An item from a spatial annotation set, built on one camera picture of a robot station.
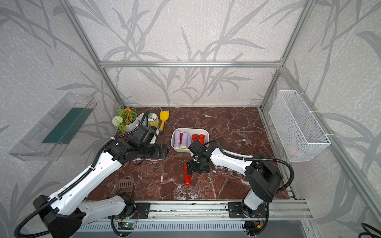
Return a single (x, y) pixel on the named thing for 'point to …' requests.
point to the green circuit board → (126, 225)
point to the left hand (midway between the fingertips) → (162, 151)
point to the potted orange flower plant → (127, 120)
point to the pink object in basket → (291, 150)
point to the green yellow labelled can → (153, 120)
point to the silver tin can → (140, 116)
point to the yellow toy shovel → (163, 116)
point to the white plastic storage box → (191, 131)
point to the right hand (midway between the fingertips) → (191, 172)
